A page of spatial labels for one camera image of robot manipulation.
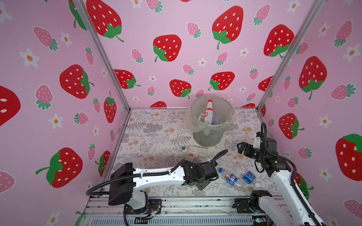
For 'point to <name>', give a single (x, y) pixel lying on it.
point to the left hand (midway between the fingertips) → (205, 179)
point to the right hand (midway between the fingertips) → (243, 147)
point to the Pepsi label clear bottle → (231, 178)
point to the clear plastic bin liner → (221, 106)
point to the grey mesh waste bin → (206, 135)
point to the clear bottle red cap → (209, 112)
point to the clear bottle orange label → (201, 117)
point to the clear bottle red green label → (193, 149)
